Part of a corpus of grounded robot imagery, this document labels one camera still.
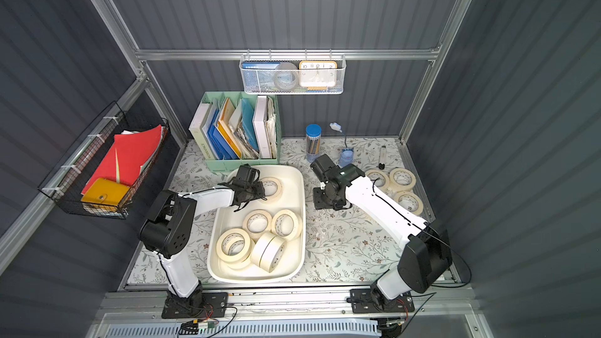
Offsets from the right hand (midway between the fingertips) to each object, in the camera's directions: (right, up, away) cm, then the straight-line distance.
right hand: (326, 201), depth 81 cm
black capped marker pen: (+30, +15, +31) cm, 46 cm away
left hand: (-28, +2, +19) cm, 33 cm away
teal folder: (-32, +33, +18) cm, 49 cm away
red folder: (-65, +17, -5) cm, 68 cm away
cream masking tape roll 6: (-19, -15, -7) cm, 25 cm away
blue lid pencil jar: (-4, +22, +18) cm, 29 cm away
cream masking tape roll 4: (-15, -11, +10) cm, 21 cm away
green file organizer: (-34, +27, +14) cm, 46 cm away
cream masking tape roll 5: (-33, -17, +4) cm, 37 cm away
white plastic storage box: (-12, -23, +1) cm, 26 cm away
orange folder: (-41, +29, +15) cm, 52 cm away
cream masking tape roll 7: (-31, -22, -2) cm, 38 cm away
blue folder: (-44, +22, +15) cm, 51 cm away
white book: (-50, +26, +9) cm, 57 cm away
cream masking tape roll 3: (-27, -11, +10) cm, 30 cm away
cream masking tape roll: (+37, +6, +24) cm, 44 cm away
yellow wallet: (-63, +6, -16) cm, 65 cm away
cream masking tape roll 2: (-20, -1, +15) cm, 25 cm away
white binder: (-25, +28, +13) cm, 40 cm away
